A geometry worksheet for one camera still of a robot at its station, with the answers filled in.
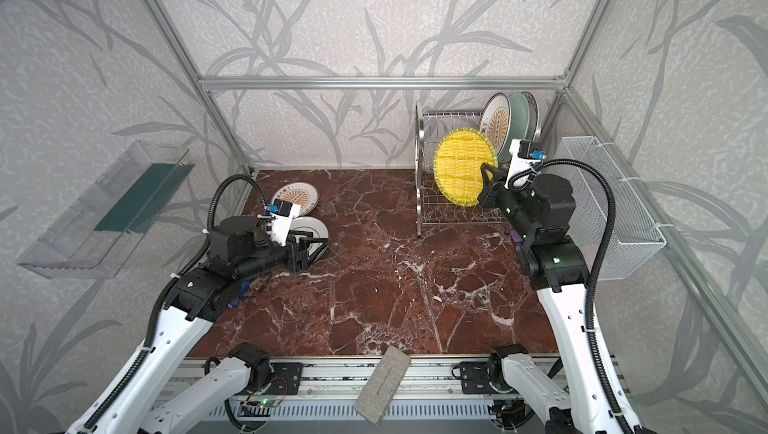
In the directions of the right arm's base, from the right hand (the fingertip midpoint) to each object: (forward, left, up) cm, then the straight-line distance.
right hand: (485, 156), depth 63 cm
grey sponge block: (-37, +23, -39) cm, 59 cm away
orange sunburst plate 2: (+25, +58, -43) cm, 76 cm away
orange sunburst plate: (+23, -8, -8) cm, 26 cm away
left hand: (-10, +36, -14) cm, 40 cm away
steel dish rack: (+17, +8, -40) cm, 44 cm away
